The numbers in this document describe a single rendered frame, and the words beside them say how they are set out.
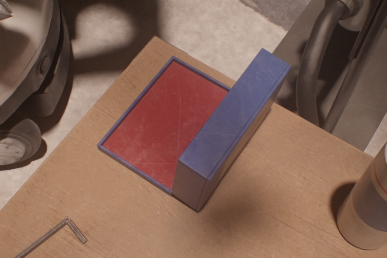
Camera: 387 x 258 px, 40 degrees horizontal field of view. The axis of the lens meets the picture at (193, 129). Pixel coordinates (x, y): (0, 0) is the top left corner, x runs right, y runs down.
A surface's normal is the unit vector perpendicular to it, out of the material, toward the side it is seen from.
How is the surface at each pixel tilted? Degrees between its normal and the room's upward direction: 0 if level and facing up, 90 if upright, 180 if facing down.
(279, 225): 0
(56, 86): 90
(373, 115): 0
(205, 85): 0
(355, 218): 90
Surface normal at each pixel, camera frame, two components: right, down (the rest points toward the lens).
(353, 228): -0.78, 0.55
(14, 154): 0.17, 0.87
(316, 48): -0.01, 0.10
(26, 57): 0.94, 0.31
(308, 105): -0.06, 0.44
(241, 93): 0.10, -0.41
